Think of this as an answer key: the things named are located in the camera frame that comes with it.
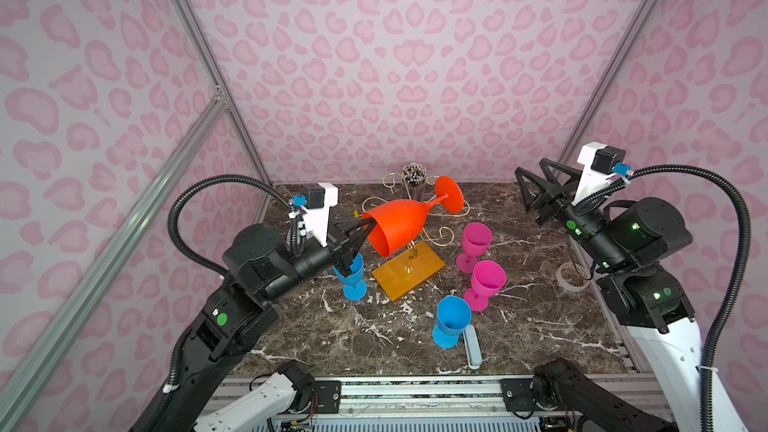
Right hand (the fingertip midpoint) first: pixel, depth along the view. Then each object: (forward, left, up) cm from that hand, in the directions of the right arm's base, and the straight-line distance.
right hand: (531, 164), depth 52 cm
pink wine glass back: (-3, 0, -38) cm, 38 cm away
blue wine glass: (-1, +37, -50) cm, 63 cm away
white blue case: (-17, +4, -48) cm, 51 cm away
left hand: (-9, +27, -4) cm, 29 cm away
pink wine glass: (+8, +1, -36) cm, 37 cm away
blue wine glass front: (-11, +9, -42) cm, 44 cm away
